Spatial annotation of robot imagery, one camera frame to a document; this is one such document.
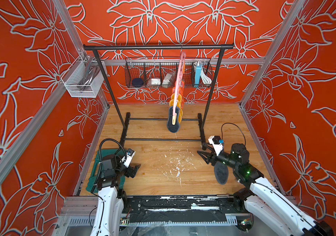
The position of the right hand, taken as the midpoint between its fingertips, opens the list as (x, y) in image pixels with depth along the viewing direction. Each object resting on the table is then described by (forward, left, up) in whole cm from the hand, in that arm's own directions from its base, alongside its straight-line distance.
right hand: (199, 148), depth 74 cm
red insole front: (+31, +9, +15) cm, 35 cm away
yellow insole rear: (+22, +10, +15) cm, 29 cm away
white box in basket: (+36, +24, +15) cm, 46 cm away
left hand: (-1, +39, -14) cm, 41 cm away
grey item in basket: (+40, +17, +13) cm, 45 cm away
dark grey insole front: (-6, -15, -18) cm, 24 cm away
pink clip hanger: (+7, +13, +15) cm, 21 cm away
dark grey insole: (+16, +14, -4) cm, 22 cm away
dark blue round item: (+41, +37, +11) cm, 56 cm away
